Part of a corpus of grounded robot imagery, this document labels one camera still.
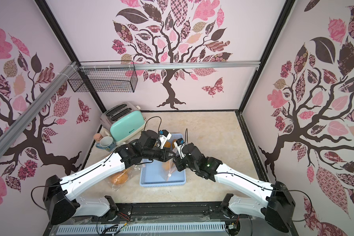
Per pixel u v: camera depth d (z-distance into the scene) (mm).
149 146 571
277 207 386
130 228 697
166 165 877
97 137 912
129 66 899
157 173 901
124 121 917
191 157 565
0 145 506
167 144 686
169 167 900
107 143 942
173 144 698
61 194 392
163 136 661
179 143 669
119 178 762
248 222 711
